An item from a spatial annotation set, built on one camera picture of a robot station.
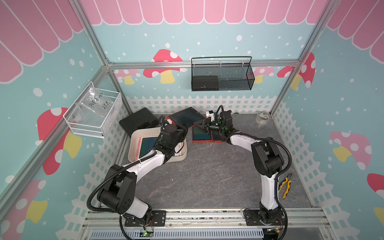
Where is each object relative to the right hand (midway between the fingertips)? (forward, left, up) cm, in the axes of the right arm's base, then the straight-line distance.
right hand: (194, 124), depth 86 cm
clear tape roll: (+23, -53, -20) cm, 61 cm away
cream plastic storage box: (+6, +40, -15) cm, 43 cm away
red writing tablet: (+13, +5, -7) cm, 15 cm away
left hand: (-1, +2, +1) cm, 2 cm away
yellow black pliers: (-27, -54, -22) cm, 64 cm away
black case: (+19, +38, -15) cm, 45 cm away
